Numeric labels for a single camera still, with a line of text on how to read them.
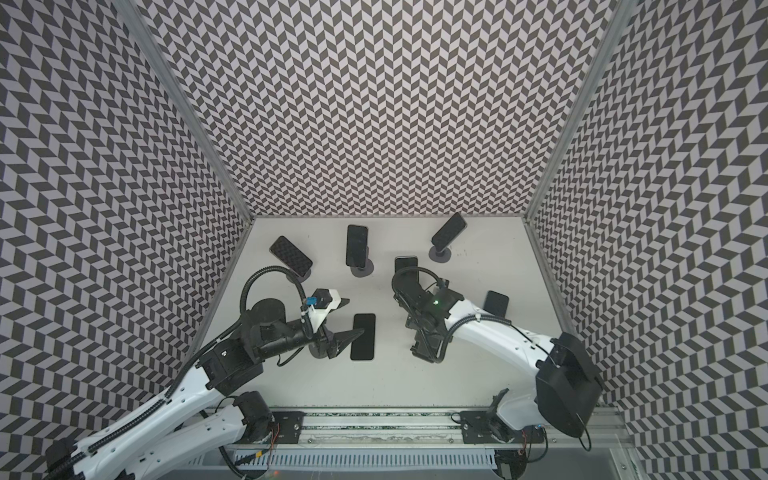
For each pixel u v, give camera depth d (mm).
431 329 559
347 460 693
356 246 970
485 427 654
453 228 982
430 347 786
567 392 407
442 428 753
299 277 973
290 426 718
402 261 867
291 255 1029
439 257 1055
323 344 571
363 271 1014
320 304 541
